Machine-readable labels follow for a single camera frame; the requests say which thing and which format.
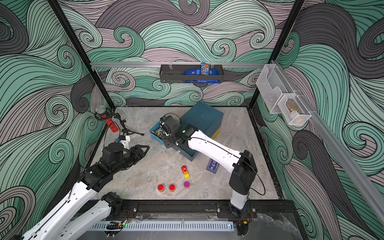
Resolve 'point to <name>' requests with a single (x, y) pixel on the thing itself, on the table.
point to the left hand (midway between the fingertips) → (147, 147)
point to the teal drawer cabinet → (207, 120)
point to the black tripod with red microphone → (102, 113)
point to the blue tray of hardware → (156, 132)
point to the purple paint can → (186, 185)
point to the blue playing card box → (212, 166)
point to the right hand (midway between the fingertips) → (170, 137)
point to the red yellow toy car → (185, 170)
